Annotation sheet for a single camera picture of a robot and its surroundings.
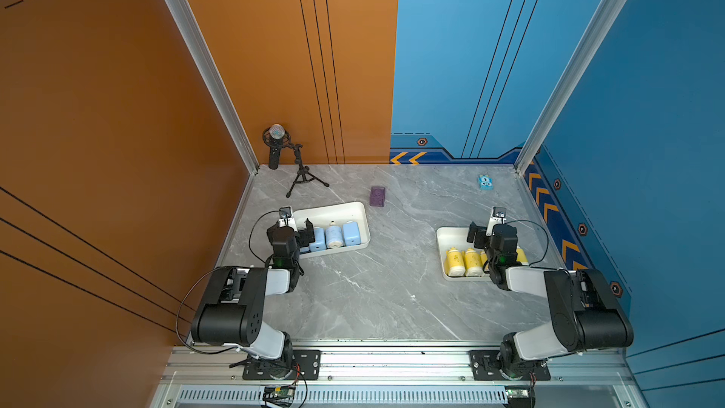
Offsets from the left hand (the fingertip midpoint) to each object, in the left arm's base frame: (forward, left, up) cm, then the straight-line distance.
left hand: (294, 218), depth 93 cm
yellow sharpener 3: (-13, -60, -1) cm, 61 cm away
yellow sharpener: (-14, -51, -1) cm, 53 cm away
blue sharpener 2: (-6, -14, 0) cm, 15 cm away
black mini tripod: (+23, +1, -3) cm, 23 cm away
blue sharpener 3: (-4, -19, -2) cm, 20 cm away
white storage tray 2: (+1, -57, -12) cm, 58 cm away
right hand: (0, -65, -2) cm, 65 cm away
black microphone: (+23, +8, +15) cm, 29 cm away
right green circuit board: (-46, -64, -9) cm, 79 cm away
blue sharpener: (-8, -9, -2) cm, 13 cm away
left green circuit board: (-47, -3, -12) cm, 49 cm away
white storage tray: (+8, -14, -9) cm, 18 cm away
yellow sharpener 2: (-14, -57, -2) cm, 59 cm away
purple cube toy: (+14, -28, -4) cm, 31 cm away
